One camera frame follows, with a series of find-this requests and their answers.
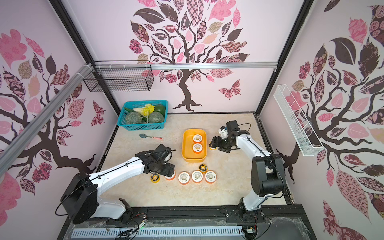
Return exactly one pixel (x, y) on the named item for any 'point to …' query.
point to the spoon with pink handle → (143, 136)
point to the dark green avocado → (159, 107)
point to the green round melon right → (155, 117)
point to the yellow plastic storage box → (187, 153)
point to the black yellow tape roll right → (203, 168)
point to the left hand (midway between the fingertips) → (166, 173)
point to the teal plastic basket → (121, 121)
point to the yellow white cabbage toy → (146, 110)
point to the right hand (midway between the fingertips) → (214, 148)
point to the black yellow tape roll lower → (155, 178)
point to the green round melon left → (133, 118)
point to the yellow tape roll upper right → (212, 148)
